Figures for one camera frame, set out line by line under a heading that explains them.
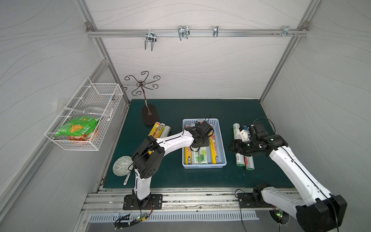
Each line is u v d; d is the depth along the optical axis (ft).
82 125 1.81
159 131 3.22
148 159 1.57
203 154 2.69
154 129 3.23
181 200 2.47
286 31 2.51
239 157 2.81
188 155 2.82
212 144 2.98
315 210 1.22
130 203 2.40
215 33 2.56
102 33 2.57
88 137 1.71
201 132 2.29
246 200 2.43
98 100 2.57
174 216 2.30
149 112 3.57
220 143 2.96
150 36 2.57
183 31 2.51
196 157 2.76
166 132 3.20
